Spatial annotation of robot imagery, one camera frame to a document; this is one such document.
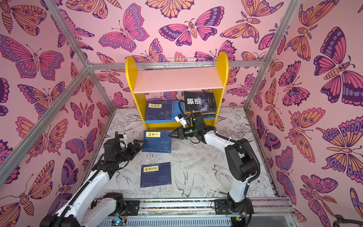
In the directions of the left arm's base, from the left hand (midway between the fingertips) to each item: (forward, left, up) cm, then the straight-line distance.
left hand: (143, 143), depth 81 cm
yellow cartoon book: (+21, -39, 0) cm, 45 cm away
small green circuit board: (-36, +10, -18) cm, 41 cm away
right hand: (+3, -15, +4) cm, 16 cm away
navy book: (-13, -7, -14) cm, 20 cm away
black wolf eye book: (+27, -34, +7) cm, 44 cm away
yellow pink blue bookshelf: (+48, -9, -6) cm, 50 cm away
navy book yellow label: (+26, -6, 0) cm, 26 cm away
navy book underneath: (+2, -8, 0) cm, 8 cm away
